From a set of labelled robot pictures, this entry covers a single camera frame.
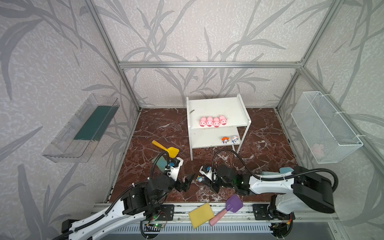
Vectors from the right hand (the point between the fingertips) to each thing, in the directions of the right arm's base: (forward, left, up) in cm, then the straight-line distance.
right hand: (203, 175), depth 80 cm
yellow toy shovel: (+17, +19, -5) cm, 26 cm away
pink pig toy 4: (+15, -9, +28) cm, 33 cm away
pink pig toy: (+14, 0, +28) cm, 32 cm away
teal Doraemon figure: (-2, +2, +1) cm, 3 cm away
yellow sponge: (-18, +1, -4) cm, 19 cm away
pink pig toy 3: (+14, -6, +28) cm, 32 cm away
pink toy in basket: (+7, -58, +14) cm, 60 cm away
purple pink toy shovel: (-13, -16, -5) cm, 21 cm away
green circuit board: (-22, +21, -5) cm, 31 cm away
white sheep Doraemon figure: (+15, -17, +13) cm, 26 cm away
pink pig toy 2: (+14, -3, +29) cm, 32 cm away
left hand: (0, +6, +12) cm, 13 cm away
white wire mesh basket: (+8, -53, +28) cm, 61 cm away
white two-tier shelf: (+15, -17, +26) cm, 34 cm away
